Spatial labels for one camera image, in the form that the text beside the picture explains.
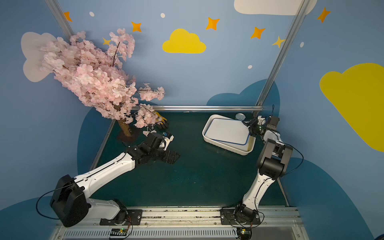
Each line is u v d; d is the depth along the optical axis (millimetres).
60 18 720
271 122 801
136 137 1044
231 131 1015
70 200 401
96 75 586
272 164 555
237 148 931
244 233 733
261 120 901
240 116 1134
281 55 864
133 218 734
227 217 747
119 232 731
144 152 615
